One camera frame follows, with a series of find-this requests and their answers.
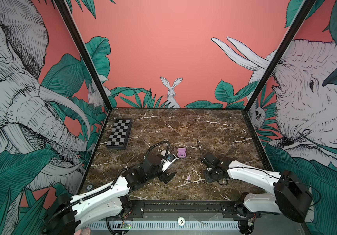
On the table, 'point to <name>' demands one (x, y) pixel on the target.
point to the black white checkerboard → (119, 135)
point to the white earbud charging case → (163, 152)
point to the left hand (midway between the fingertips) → (171, 163)
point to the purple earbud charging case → (181, 152)
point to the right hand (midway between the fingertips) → (206, 176)
